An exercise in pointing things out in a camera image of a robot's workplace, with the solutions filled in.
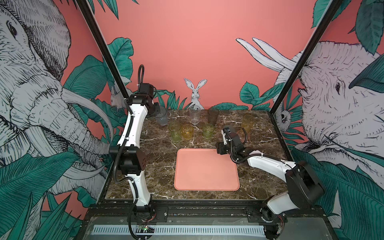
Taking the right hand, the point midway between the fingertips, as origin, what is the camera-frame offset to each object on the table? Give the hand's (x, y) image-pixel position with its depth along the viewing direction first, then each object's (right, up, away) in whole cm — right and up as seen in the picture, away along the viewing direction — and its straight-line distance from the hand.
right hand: (218, 141), depth 89 cm
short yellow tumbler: (-20, +6, +18) cm, 28 cm away
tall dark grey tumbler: (-2, +18, +12) cm, 22 cm away
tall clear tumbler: (-14, +20, +16) cm, 29 cm away
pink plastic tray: (-9, -17, 0) cm, 19 cm away
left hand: (-38, +20, -4) cm, 43 cm away
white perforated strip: (-19, -40, -19) cm, 48 cm away
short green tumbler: (-5, +7, +18) cm, 20 cm away
